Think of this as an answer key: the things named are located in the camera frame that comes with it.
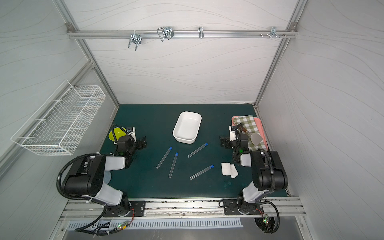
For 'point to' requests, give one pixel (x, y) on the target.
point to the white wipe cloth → (229, 169)
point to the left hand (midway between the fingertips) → (138, 137)
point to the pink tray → (259, 125)
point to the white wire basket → (57, 125)
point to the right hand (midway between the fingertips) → (228, 134)
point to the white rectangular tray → (186, 129)
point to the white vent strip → (85, 225)
